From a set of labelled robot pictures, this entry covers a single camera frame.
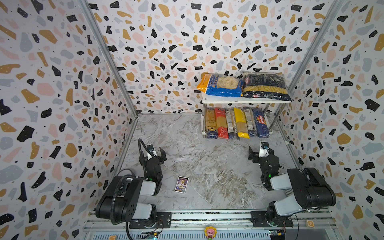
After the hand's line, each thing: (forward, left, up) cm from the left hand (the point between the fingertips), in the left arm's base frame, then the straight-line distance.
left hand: (151, 148), depth 86 cm
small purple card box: (-18, -18, -11) cm, 27 cm away
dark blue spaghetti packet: (+16, -70, -3) cm, 72 cm away
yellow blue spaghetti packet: (+17, -36, -3) cm, 40 cm away
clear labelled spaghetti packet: (+16, -50, -3) cm, 53 cm away
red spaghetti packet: (+23, -44, -5) cm, 50 cm away
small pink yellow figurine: (-40, -32, -7) cm, 52 cm away
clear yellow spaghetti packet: (+22, -57, -4) cm, 61 cm away
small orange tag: (-37, -82, -11) cm, 91 cm away
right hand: (+2, -63, -1) cm, 63 cm away
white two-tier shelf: (+17, -41, +21) cm, 49 cm away
